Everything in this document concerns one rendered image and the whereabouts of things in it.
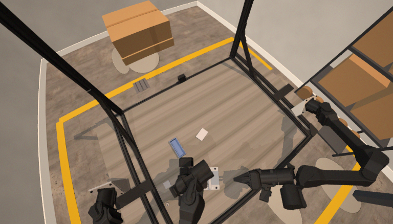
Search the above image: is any blue rectangular tray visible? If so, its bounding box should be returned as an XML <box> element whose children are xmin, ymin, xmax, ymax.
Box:
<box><xmin>170</xmin><ymin>138</ymin><xmax>186</xmax><ymax>158</ymax></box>

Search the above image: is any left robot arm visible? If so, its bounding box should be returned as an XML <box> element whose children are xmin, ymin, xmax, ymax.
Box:
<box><xmin>276</xmin><ymin>98</ymin><xmax>389</xmax><ymax>210</ymax></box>

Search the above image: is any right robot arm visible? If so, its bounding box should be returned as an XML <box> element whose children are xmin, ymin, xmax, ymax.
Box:
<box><xmin>88</xmin><ymin>160</ymin><xmax>214</xmax><ymax>224</ymax></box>

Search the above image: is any pale peach flat bar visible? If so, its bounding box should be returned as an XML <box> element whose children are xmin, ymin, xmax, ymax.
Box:
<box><xmin>196</xmin><ymin>128</ymin><xmax>208</xmax><ymax>141</ymax></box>

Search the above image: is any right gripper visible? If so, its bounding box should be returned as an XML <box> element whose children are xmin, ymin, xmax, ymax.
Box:
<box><xmin>179</xmin><ymin>157</ymin><xmax>193</xmax><ymax>206</ymax></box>

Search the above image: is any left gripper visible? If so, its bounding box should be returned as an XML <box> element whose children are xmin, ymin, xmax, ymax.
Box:
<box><xmin>233</xmin><ymin>168</ymin><xmax>278</xmax><ymax>190</ymax></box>

